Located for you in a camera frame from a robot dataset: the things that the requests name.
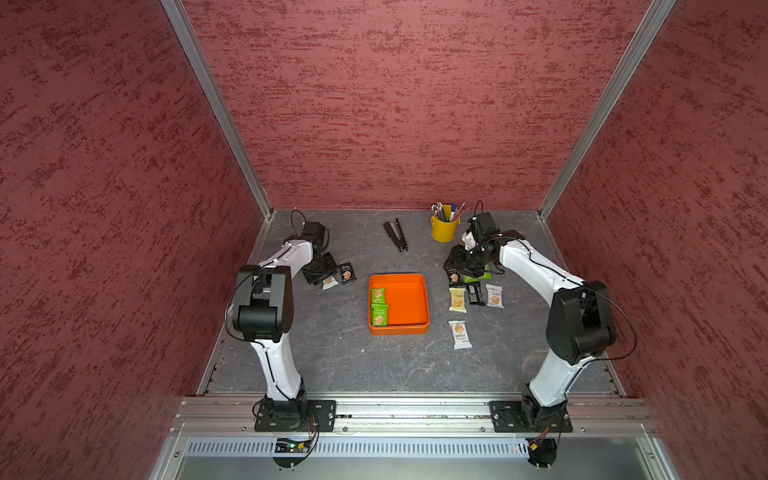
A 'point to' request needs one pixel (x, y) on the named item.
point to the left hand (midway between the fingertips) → (329, 279)
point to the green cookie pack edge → (378, 295)
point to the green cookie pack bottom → (380, 314)
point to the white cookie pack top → (329, 282)
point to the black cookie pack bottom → (347, 273)
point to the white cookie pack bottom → (460, 334)
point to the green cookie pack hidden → (469, 279)
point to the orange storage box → (398, 304)
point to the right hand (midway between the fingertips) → (449, 270)
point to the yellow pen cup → (444, 231)
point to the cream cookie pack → (457, 300)
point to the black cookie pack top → (455, 280)
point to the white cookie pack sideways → (495, 296)
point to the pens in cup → (447, 212)
